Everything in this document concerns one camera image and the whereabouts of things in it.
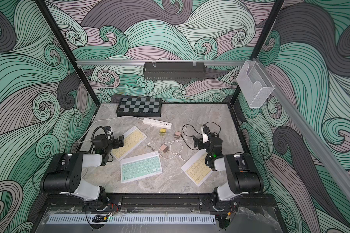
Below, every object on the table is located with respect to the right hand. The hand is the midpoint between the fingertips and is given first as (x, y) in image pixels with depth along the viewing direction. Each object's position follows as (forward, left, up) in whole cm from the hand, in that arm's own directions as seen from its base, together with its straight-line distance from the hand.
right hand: (203, 134), depth 92 cm
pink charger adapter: (-7, +26, -5) cm, 27 cm away
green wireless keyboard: (-18, +40, -7) cm, 44 cm away
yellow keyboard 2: (+1, +48, -6) cm, 49 cm away
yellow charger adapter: (+6, +27, -5) cm, 28 cm away
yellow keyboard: (-20, +6, -7) cm, 22 cm away
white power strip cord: (+19, +75, -7) cm, 78 cm away
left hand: (+1, +58, -1) cm, 58 cm away
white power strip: (+13, +31, -5) cm, 34 cm away
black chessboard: (+28, +46, -4) cm, 55 cm away
